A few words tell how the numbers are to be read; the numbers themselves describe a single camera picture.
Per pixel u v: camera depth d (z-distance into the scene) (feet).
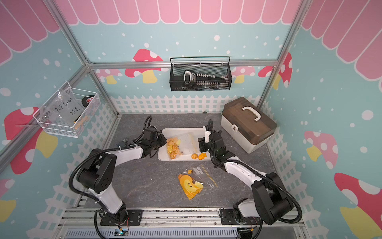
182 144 3.36
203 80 2.88
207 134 2.49
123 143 3.32
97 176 1.58
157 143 2.79
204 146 2.51
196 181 2.66
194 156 3.13
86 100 2.65
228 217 2.42
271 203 1.38
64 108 2.27
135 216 2.44
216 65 2.94
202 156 3.16
